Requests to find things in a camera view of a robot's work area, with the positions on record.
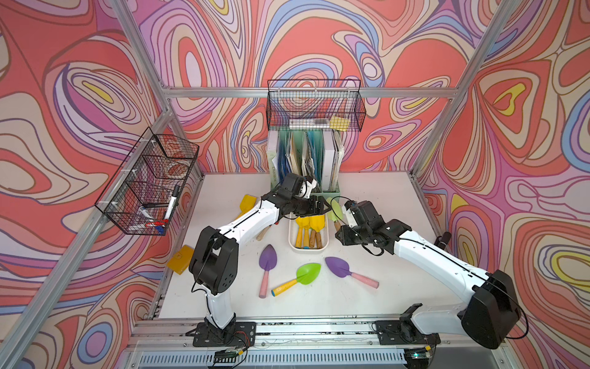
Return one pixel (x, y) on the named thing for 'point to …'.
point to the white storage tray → (292, 235)
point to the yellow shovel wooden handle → (317, 223)
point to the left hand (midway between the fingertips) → (327, 209)
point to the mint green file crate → (315, 153)
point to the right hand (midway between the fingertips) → (341, 240)
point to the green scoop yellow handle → (305, 275)
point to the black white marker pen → (172, 202)
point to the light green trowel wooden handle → (336, 214)
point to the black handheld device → (442, 241)
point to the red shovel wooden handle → (261, 234)
